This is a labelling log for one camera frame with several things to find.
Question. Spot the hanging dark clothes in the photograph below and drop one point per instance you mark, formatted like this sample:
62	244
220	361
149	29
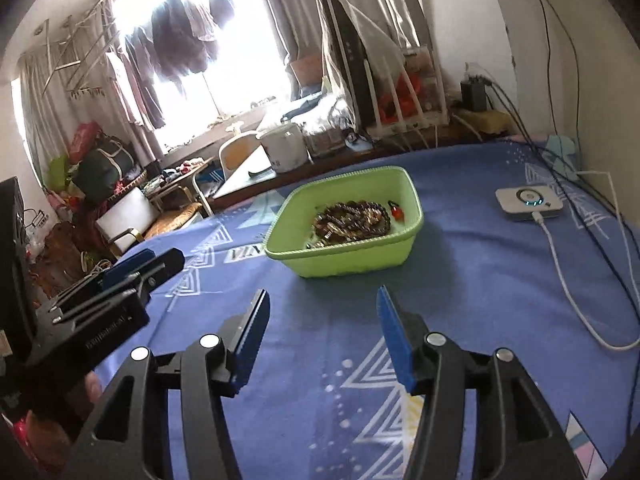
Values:
181	39

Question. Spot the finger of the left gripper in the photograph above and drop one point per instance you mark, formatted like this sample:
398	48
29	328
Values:
89	293
117	273

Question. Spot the dark green duffel bag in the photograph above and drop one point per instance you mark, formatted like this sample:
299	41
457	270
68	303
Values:
102	167

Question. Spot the white yellow chair back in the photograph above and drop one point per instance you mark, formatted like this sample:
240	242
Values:
235	150

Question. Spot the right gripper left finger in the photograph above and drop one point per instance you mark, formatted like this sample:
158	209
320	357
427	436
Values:
127	434

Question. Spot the left hand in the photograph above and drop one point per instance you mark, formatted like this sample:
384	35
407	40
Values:
44	440

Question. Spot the blue patterned bed sheet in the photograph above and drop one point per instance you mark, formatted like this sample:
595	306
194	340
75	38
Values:
464	312

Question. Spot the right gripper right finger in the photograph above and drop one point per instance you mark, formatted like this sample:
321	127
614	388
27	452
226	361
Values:
516	433

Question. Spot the cardboard box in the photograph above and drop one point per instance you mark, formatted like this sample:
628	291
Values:
308	70

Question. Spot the cloth-covered monitor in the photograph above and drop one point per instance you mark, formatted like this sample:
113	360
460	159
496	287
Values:
362	42

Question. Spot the white enamel star mug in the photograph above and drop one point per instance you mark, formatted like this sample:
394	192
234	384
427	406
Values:
285	147

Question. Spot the black power adapter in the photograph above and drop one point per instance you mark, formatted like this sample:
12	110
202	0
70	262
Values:
473	94

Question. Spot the white cushioned armchair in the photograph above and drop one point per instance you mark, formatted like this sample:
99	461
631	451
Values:
134	219

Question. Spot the white wooden rack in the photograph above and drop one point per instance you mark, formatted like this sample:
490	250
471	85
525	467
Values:
410	98

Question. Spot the small side table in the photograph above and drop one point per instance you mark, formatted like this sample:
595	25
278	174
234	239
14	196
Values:
188	184

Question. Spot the green plastic basket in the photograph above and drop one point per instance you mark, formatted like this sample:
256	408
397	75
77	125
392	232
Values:
365	220

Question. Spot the white charger device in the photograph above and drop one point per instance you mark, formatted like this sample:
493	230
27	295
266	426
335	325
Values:
523	202

